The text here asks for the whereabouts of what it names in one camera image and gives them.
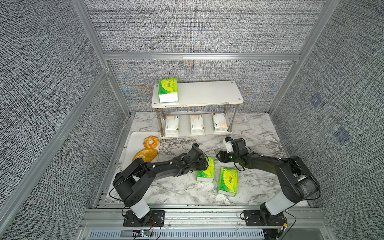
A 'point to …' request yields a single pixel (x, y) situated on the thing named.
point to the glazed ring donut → (148, 138)
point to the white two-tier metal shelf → (219, 93)
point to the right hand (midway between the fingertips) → (219, 151)
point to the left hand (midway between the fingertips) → (205, 162)
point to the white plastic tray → (135, 142)
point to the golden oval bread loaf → (148, 155)
